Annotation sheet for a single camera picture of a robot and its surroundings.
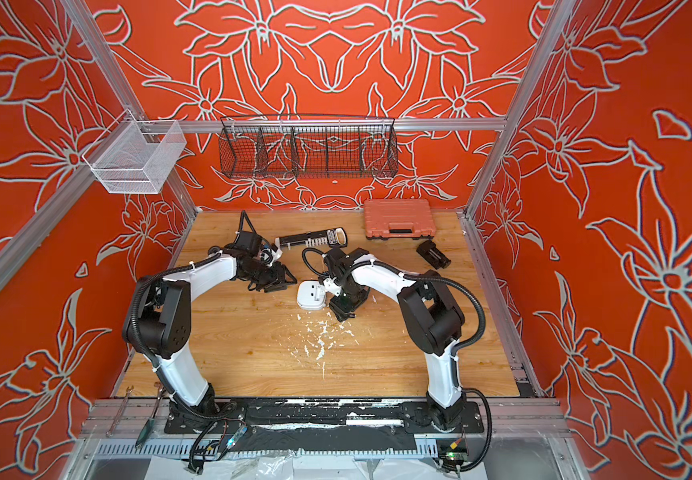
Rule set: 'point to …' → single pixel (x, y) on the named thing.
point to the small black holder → (433, 255)
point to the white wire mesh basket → (136, 156)
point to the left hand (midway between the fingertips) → (292, 280)
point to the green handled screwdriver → (145, 431)
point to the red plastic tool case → (398, 218)
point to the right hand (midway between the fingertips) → (344, 308)
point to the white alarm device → (311, 296)
